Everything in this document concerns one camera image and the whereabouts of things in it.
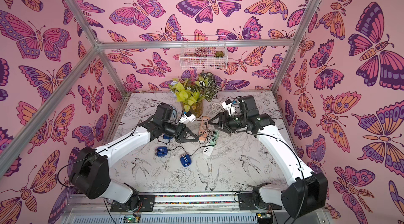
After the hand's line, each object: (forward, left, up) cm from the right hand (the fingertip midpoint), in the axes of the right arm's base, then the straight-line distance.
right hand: (212, 123), depth 71 cm
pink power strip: (+12, +5, -24) cm, 27 cm away
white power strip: (0, +1, -24) cm, 24 cm away
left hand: (-8, +7, -3) cm, 11 cm away
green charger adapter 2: (+1, -1, -19) cm, 19 cm away
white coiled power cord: (+29, -3, -25) cm, 39 cm away
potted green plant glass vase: (+22, +12, -3) cm, 25 cm away
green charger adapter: (+5, -2, -18) cm, 19 cm away
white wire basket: (+47, +6, +7) cm, 47 cm away
